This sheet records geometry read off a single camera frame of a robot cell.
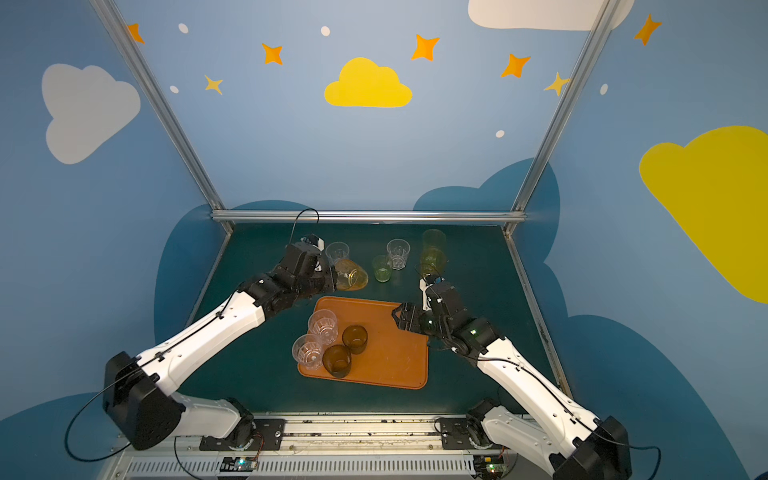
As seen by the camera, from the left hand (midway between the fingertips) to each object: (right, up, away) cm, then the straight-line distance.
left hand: (341, 274), depth 79 cm
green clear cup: (+11, +1, +27) cm, 29 cm away
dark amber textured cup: (-2, -25, +5) cm, 26 cm away
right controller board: (+37, -47, -8) cm, 60 cm away
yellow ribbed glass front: (+28, +3, +24) cm, 37 cm away
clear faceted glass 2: (-7, -17, +13) cm, 22 cm away
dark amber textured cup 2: (+3, -19, +5) cm, 20 cm away
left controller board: (-23, -45, -9) cm, 52 cm away
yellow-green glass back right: (+28, +11, +22) cm, 38 cm away
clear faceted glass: (+16, +7, +31) cm, 35 cm away
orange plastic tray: (+14, -25, +7) cm, 30 cm away
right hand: (+17, -10, -2) cm, 20 cm away
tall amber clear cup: (+1, -1, +7) cm, 7 cm away
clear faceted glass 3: (-11, -24, +8) cm, 28 cm away
